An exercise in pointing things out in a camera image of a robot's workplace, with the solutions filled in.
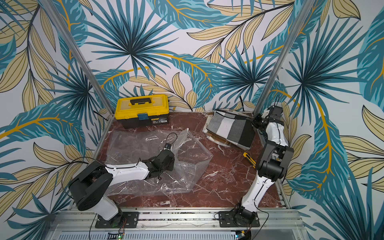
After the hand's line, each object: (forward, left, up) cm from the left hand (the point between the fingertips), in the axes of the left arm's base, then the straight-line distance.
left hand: (170, 161), depth 91 cm
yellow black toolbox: (+31, +21, +11) cm, 39 cm away
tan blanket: (+16, -31, +1) cm, 35 cm away
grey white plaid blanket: (+19, -42, +10) cm, 47 cm away
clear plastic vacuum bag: (+10, +28, -3) cm, 30 cm away
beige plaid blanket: (+38, -26, -2) cm, 46 cm away
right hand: (+24, -52, +14) cm, 59 cm away
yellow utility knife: (+3, -49, -1) cm, 50 cm away
